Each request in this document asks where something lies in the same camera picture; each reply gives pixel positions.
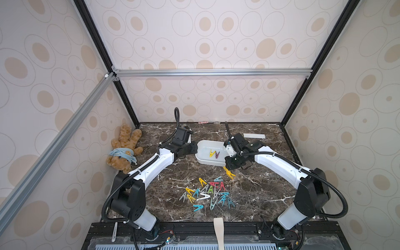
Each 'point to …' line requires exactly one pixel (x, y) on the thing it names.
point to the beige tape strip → (219, 226)
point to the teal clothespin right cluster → (223, 197)
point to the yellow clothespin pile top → (202, 180)
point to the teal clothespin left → (197, 192)
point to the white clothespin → (206, 196)
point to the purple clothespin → (217, 154)
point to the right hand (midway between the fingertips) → (231, 164)
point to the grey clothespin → (183, 196)
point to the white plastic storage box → (212, 153)
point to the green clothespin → (211, 189)
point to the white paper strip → (254, 136)
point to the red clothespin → (222, 185)
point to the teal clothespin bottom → (199, 207)
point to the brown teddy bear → (124, 150)
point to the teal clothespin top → (219, 178)
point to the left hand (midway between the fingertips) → (200, 145)
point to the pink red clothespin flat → (213, 183)
